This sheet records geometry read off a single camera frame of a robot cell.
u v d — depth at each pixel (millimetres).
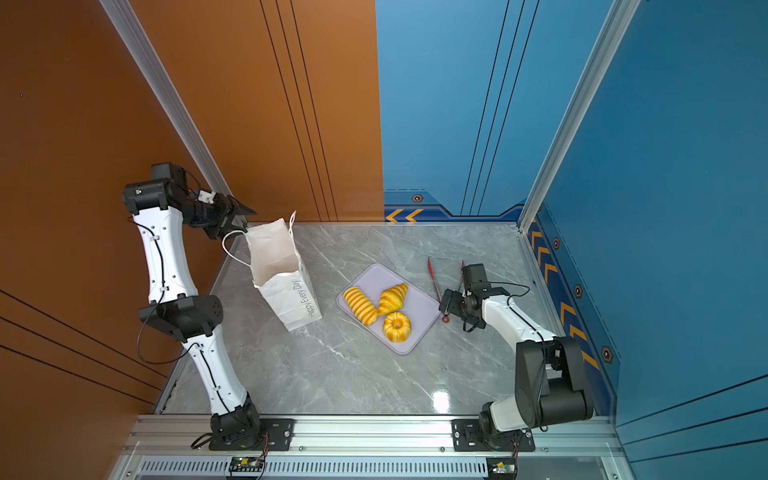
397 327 891
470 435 725
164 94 827
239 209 703
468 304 682
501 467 710
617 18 698
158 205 543
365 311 914
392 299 923
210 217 693
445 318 940
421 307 953
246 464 710
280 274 735
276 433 743
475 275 725
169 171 621
